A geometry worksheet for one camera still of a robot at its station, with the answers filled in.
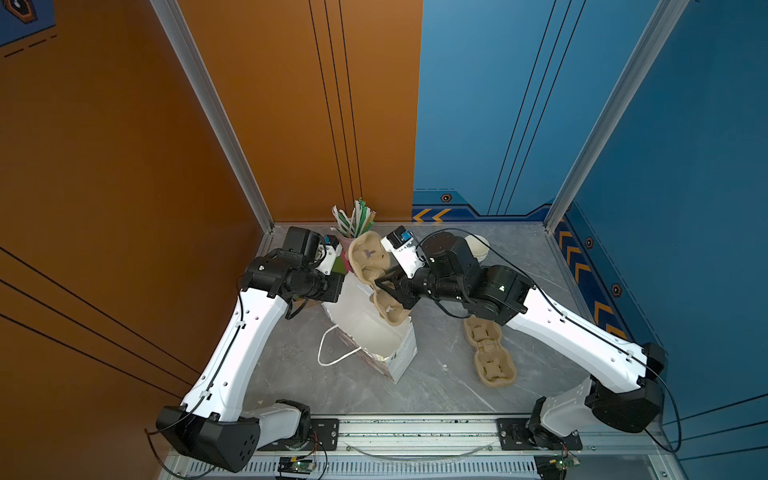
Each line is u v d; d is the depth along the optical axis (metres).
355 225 1.00
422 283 0.52
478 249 1.02
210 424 0.37
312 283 0.58
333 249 0.65
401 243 0.52
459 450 0.72
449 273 0.46
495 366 0.83
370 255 0.64
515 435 0.72
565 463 0.70
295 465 0.71
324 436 0.74
